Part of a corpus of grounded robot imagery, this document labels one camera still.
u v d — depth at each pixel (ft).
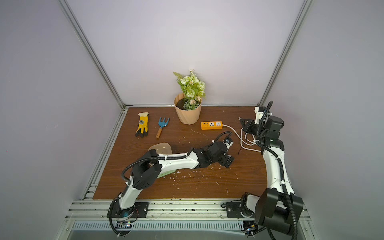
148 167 1.82
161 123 3.58
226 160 2.43
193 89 3.02
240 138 3.29
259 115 2.28
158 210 2.47
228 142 2.41
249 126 2.23
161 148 2.97
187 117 3.27
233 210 2.38
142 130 3.38
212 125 3.48
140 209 2.45
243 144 3.19
